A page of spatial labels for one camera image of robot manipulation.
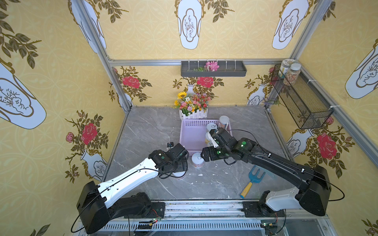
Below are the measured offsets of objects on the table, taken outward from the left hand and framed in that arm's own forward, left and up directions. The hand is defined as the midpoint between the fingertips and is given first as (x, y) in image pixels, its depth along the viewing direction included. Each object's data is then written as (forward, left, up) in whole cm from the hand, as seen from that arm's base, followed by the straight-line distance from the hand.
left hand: (174, 164), depth 80 cm
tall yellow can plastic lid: (+27, -31, +4) cm, 42 cm away
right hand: (+5, -19, +6) cm, 20 cm away
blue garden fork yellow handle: (-6, -45, -9) cm, 46 cm away
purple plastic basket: (+25, -11, -8) cm, 29 cm away
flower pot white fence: (+38, -11, +5) cm, 40 cm away
